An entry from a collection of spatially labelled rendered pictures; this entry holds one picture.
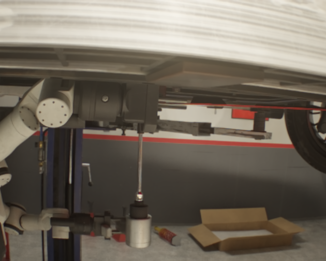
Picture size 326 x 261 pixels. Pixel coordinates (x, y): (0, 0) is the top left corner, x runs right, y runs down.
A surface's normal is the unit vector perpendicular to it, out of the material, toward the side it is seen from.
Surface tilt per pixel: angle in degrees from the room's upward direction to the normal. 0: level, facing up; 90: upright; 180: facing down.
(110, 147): 90
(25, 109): 54
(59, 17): 91
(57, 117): 122
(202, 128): 90
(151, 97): 90
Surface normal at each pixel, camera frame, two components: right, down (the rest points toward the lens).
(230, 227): 0.21, 0.07
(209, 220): 0.20, -0.63
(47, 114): 0.11, 0.58
